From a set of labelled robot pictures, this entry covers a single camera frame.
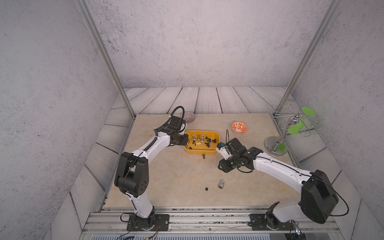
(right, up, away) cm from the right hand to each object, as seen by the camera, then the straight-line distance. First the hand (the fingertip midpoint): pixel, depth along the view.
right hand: (221, 166), depth 83 cm
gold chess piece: (-12, +13, +22) cm, 28 cm away
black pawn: (-8, -13, +2) cm, 16 cm away
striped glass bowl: (-19, +29, +34) cm, 49 cm away
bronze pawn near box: (-9, +3, +16) cm, 18 cm away
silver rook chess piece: (0, -11, +3) cm, 11 cm away
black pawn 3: (-1, +12, +22) cm, 25 cm away
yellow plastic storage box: (-6, +7, +19) cm, 21 cm away
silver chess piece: (-16, +14, +22) cm, 30 cm away
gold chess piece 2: (-20, +9, +19) cm, 29 cm away
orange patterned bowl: (+18, +21, +29) cm, 40 cm away
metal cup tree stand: (+40, +9, +17) cm, 45 cm away
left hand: (-19, +13, +9) cm, 25 cm away
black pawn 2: (-18, +7, +17) cm, 26 cm away
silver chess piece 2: (-10, +12, +21) cm, 26 cm away
